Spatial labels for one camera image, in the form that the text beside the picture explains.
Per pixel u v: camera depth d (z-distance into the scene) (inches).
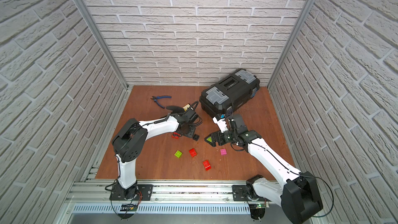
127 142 20.3
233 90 37.6
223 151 33.7
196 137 36.0
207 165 31.9
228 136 26.5
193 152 34.3
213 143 27.4
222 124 28.5
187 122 29.1
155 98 43.5
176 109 40.7
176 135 36.3
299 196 15.4
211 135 27.4
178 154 33.5
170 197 28.7
